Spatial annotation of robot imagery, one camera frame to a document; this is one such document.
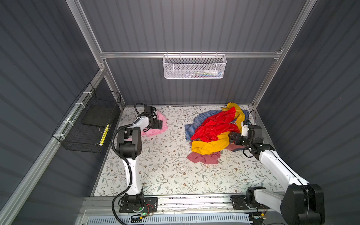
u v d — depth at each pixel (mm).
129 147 584
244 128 769
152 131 987
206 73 915
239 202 738
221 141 908
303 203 400
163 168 867
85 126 723
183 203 754
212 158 874
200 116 1088
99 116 752
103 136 681
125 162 578
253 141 642
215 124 947
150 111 871
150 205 723
